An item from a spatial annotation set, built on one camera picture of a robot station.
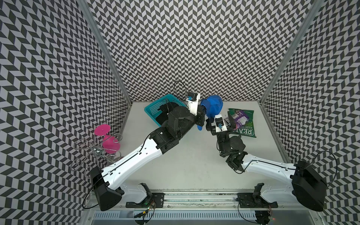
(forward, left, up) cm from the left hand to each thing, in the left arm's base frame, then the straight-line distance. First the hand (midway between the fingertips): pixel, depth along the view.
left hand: (204, 107), depth 63 cm
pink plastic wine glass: (-8, +50, -20) cm, 54 cm away
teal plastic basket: (+29, +35, -34) cm, 57 cm away
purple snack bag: (+18, -30, -32) cm, 48 cm away
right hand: (+2, -9, -9) cm, 13 cm away
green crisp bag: (+10, -35, -35) cm, 50 cm away
